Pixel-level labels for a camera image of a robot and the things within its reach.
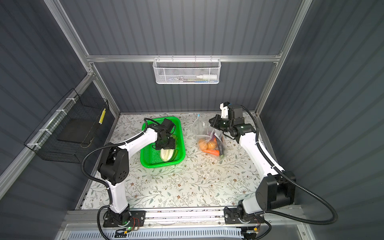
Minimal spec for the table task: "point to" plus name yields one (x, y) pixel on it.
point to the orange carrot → (215, 152)
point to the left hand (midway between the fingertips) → (169, 146)
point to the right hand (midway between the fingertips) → (210, 121)
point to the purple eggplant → (213, 137)
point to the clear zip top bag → (202, 129)
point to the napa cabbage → (168, 155)
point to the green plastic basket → (151, 157)
